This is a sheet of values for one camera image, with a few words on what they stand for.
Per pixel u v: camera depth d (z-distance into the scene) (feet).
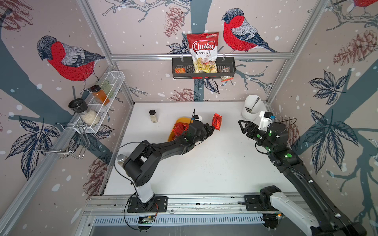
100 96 2.39
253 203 2.38
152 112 3.35
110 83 2.55
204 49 2.67
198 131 2.24
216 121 2.87
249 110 3.59
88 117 2.16
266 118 2.11
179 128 3.20
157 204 2.39
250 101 3.35
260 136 2.01
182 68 3.10
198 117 2.73
